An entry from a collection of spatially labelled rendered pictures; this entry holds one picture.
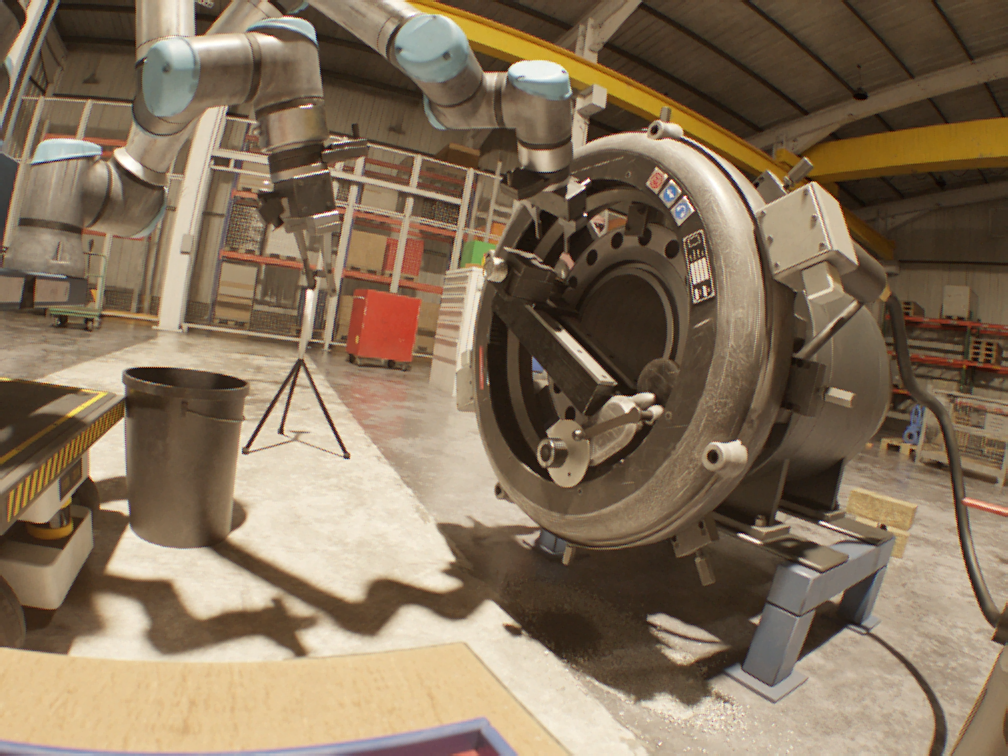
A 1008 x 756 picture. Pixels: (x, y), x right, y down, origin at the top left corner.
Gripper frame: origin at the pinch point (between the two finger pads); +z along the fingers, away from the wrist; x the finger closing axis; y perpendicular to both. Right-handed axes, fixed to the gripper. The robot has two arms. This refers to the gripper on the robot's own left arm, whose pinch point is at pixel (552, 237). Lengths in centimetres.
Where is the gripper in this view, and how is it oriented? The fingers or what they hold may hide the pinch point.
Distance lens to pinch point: 101.5
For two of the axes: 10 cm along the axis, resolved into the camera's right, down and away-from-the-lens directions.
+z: 1.2, 5.8, 8.1
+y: 7.2, -6.1, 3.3
